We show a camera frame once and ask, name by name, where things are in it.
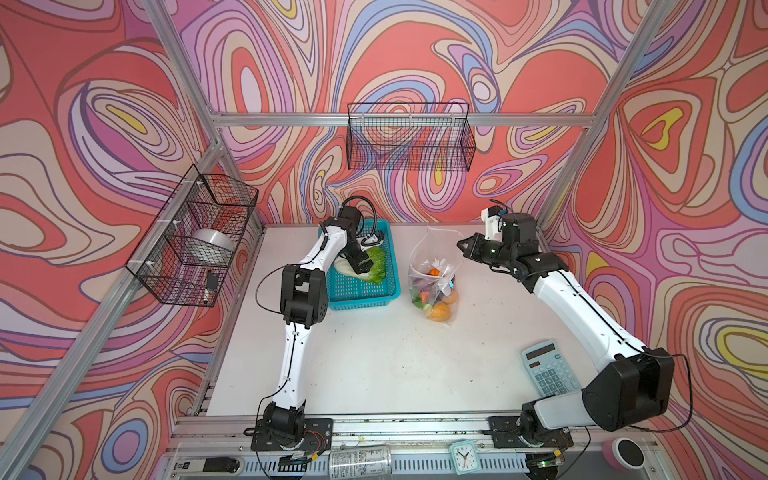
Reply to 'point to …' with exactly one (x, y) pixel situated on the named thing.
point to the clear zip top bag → (432, 286)
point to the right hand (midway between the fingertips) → (459, 249)
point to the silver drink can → (361, 463)
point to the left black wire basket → (185, 256)
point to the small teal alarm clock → (466, 457)
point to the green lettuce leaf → (376, 274)
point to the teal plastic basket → (347, 292)
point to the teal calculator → (550, 369)
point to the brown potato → (440, 313)
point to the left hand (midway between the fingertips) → (361, 255)
